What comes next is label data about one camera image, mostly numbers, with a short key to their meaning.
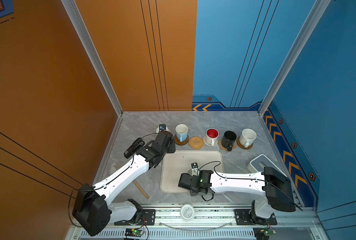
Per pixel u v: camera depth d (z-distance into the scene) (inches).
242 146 38.7
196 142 40.2
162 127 27.8
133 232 27.9
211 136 39.6
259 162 34.5
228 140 37.3
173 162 36.6
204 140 40.3
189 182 23.3
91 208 15.1
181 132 37.3
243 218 28.6
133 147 39.1
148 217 29.1
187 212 27.5
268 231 27.4
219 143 39.8
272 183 19.2
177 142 39.3
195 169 28.4
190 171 28.8
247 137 39.1
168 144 24.9
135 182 33.4
